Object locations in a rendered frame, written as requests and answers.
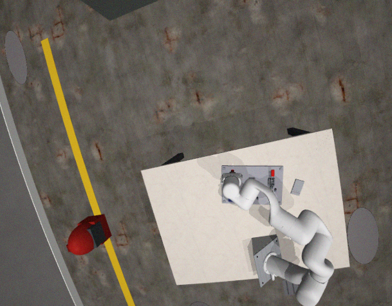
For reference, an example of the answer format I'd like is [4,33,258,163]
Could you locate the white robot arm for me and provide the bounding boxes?
[221,175,334,306]

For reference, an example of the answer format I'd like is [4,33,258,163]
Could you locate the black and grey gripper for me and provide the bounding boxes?
[222,170,243,186]

